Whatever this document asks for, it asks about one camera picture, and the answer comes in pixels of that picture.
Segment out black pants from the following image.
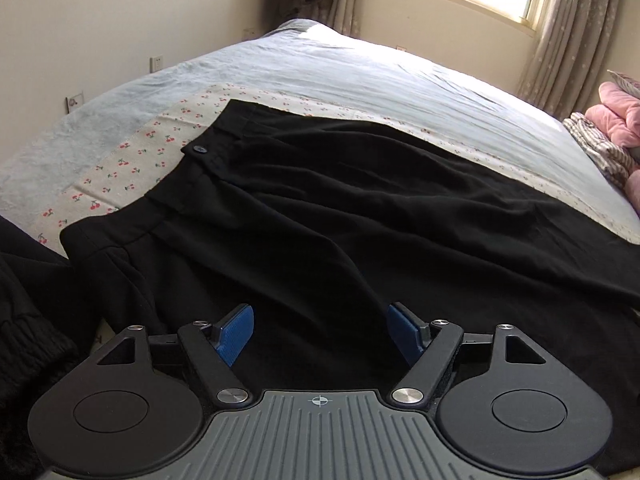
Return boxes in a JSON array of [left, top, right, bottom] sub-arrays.
[[61, 101, 639, 404]]

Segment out cherry print cloth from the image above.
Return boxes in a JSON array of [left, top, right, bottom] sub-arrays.
[[27, 84, 639, 255]]

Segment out light blue bed sheet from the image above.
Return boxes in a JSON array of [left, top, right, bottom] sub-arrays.
[[1, 20, 639, 231]]

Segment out striped blanket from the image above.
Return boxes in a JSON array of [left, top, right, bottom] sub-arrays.
[[562, 112, 637, 190]]

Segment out pink quilt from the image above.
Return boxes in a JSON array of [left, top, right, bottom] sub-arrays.
[[585, 81, 640, 148]]

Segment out beige patterned curtain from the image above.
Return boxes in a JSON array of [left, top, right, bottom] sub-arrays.
[[516, 0, 620, 119]]

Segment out wall socket with red switch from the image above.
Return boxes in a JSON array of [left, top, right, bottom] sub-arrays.
[[65, 92, 85, 114]]

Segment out white wall socket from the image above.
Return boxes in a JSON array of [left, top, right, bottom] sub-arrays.
[[242, 28, 257, 41], [150, 55, 164, 73]]

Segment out white wall socket far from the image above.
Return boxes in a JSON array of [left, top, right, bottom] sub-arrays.
[[242, 28, 257, 41]]

